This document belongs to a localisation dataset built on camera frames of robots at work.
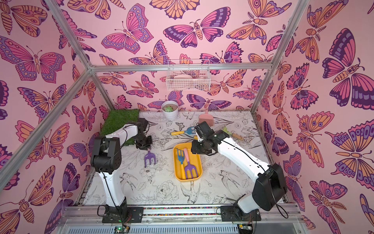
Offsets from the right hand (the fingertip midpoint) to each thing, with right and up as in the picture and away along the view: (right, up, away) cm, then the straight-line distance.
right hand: (191, 151), depth 80 cm
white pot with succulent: (-16, +25, +26) cm, 40 cm away
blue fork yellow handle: (-1, +10, +27) cm, 29 cm away
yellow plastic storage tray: (+3, -8, +12) cm, 15 cm away
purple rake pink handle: (-1, -11, +10) cm, 15 cm away
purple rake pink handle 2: (-28, -6, +15) cm, 32 cm away
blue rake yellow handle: (-6, -7, +12) cm, 15 cm away
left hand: (-27, 0, +19) cm, 33 cm away
